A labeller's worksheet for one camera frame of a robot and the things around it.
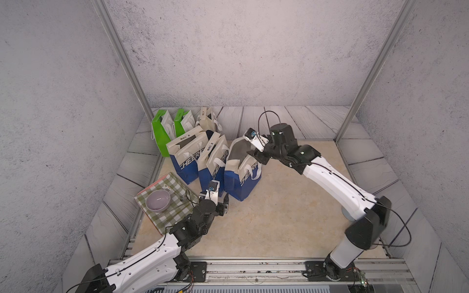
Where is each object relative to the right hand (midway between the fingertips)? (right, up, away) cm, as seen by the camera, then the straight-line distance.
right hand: (253, 144), depth 75 cm
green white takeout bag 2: (-34, +13, +22) cm, 43 cm away
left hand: (-13, -20, +3) cm, 24 cm away
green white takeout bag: (-47, +8, +24) cm, 53 cm away
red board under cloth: (-55, -22, +24) cm, 63 cm away
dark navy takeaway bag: (-22, +13, +21) cm, 34 cm away
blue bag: (-4, -12, +6) cm, 14 cm away
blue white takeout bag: (-31, -2, +10) cm, 33 cm away
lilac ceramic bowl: (-46, -27, +16) cm, 55 cm away
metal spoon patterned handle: (-45, -21, +23) cm, 55 cm away
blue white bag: (-18, -9, +5) cm, 21 cm away
